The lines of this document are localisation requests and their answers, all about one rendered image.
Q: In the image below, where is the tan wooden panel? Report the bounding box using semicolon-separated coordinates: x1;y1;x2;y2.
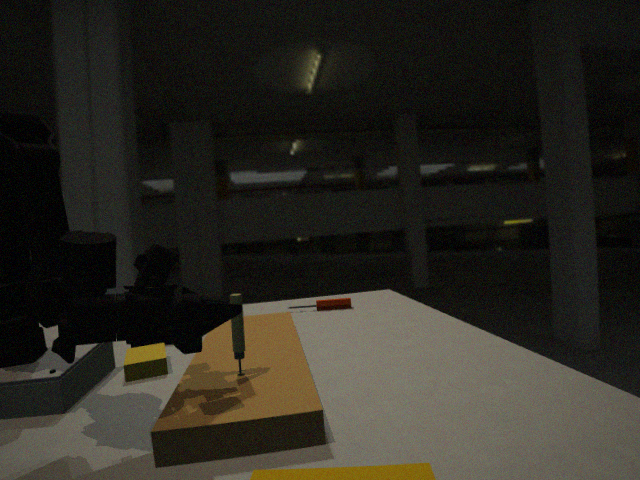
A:
150;312;326;468

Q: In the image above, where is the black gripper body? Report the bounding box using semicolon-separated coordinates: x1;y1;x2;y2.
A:
116;283;202;355

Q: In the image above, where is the awl with orange-brown handle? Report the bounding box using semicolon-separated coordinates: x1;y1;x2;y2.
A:
288;298;351;311

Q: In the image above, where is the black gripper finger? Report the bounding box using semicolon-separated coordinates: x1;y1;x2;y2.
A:
200;297;243;337
182;286;230;303

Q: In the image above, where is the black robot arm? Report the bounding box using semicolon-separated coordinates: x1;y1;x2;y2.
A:
0;107;179;368

